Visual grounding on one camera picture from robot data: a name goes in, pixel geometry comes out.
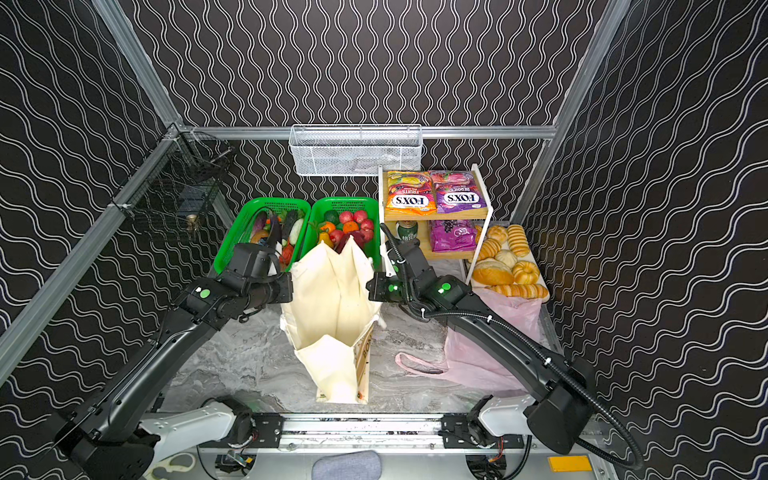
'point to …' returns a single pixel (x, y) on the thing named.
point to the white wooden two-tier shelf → (485, 214)
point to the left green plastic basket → (244, 227)
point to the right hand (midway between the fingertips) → (366, 285)
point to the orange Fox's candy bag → (410, 192)
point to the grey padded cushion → (357, 465)
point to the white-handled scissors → (182, 462)
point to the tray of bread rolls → (508, 264)
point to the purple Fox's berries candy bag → (457, 191)
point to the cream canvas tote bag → (331, 321)
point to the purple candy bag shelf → (453, 235)
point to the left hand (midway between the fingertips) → (297, 281)
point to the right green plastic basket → (321, 205)
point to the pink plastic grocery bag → (468, 363)
